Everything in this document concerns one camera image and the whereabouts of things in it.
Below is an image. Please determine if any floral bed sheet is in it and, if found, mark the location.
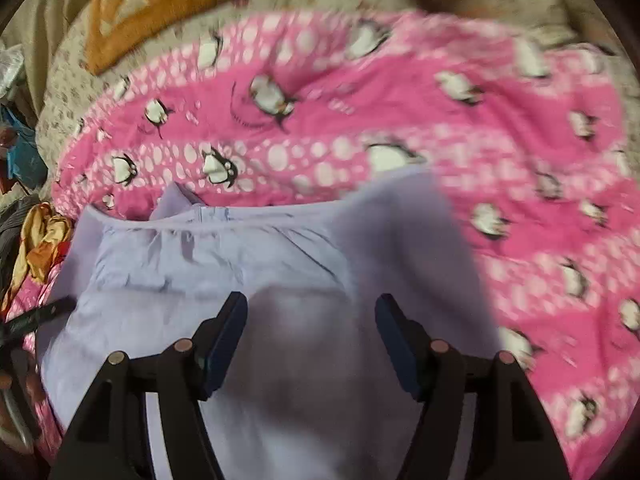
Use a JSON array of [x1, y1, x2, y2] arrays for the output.
[[35, 0, 601, 181]]

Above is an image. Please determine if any yellow cloth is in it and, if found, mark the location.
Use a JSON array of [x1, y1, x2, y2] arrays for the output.
[[2, 202, 75, 311]]

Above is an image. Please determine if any blue cloth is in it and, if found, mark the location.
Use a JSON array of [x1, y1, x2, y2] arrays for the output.
[[0, 105, 48, 188]]

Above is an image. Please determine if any beige cloth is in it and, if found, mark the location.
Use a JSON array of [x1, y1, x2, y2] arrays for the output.
[[0, 0, 121, 116]]

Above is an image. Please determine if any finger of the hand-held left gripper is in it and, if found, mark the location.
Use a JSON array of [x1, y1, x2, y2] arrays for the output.
[[0, 296, 77, 338]]

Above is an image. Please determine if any lilac fleece garment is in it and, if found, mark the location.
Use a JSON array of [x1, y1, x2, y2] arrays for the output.
[[36, 167, 507, 480]]

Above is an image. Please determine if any dark striped cloth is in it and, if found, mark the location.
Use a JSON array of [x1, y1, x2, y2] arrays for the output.
[[0, 194, 41, 306]]

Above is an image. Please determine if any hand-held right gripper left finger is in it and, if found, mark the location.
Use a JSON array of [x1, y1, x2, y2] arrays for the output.
[[48, 291, 249, 480]]

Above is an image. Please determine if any pink penguin print blanket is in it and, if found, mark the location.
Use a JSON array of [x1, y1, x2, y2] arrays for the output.
[[0, 10, 640, 480]]

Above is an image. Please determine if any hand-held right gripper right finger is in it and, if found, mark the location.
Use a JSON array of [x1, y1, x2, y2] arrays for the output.
[[374, 293, 572, 480]]

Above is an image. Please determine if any orange patterned pillow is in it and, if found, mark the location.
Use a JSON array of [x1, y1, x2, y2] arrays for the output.
[[82, 0, 283, 76]]

